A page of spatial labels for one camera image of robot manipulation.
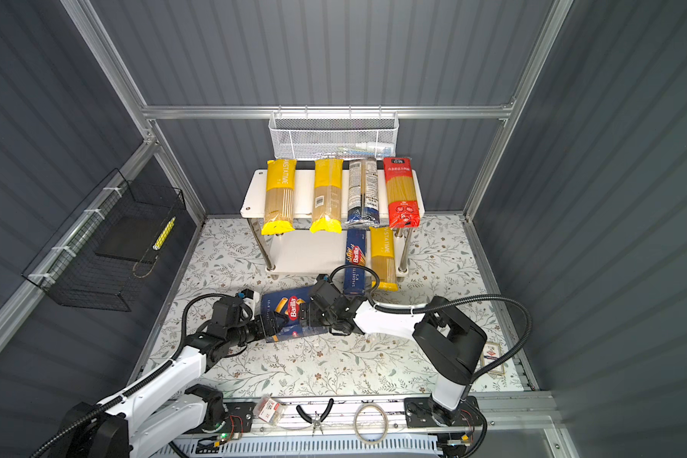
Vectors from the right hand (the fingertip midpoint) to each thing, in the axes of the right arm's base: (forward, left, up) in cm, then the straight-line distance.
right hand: (309, 317), depth 86 cm
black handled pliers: (-26, -4, -5) cm, 27 cm away
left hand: (-2, +9, 0) cm, 9 cm away
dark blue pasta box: (+5, +6, +1) cm, 8 cm away
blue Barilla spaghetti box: (+21, -14, +3) cm, 25 cm away
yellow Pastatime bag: (+21, -24, +2) cm, 31 cm away
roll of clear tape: (-27, -14, -4) cm, 31 cm away
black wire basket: (+3, +50, +24) cm, 56 cm away
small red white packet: (-24, +9, -4) cm, 26 cm away
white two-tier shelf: (+23, -2, +2) cm, 23 cm away
